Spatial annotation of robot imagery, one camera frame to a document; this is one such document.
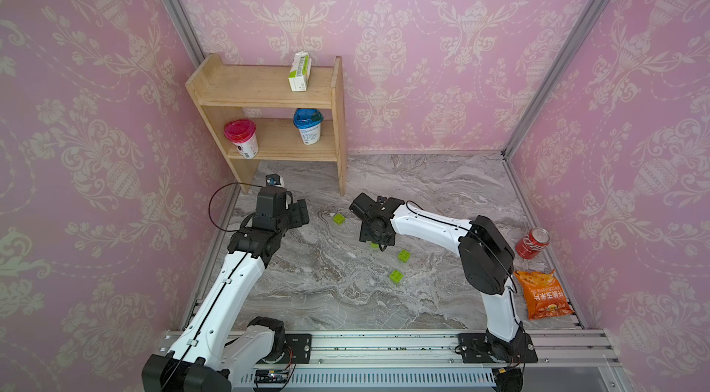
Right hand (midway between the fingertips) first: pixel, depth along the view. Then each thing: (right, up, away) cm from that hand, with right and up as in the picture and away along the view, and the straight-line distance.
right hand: (371, 237), depth 91 cm
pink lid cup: (-39, +33, -8) cm, 52 cm away
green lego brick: (-12, +5, +9) cm, 15 cm away
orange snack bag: (+49, -14, -13) cm, 52 cm away
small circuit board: (-27, -33, -18) cm, 46 cm away
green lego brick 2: (0, 0, -13) cm, 13 cm away
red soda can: (+49, 0, -7) cm, 50 cm away
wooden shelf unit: (-47, +44, +19) cm, 67 cm away
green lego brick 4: (+7, -11, -6) cm, 14 cm away
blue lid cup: (-20, +38, -3) cm, 43 cm away
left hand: (-23, +11, -11) cm, 28 cm away
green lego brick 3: (+11, -6, -1) cm, 12 cm away
